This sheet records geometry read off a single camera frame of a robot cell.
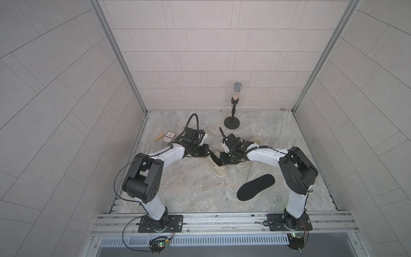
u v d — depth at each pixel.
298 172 0.48
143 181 0.45
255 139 0.97
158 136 1.01
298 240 0.68
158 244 0.64
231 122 1.09
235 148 0.72
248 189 0.81
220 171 0.82
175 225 0.71
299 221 0.69
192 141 0.75
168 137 0.99
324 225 0.72
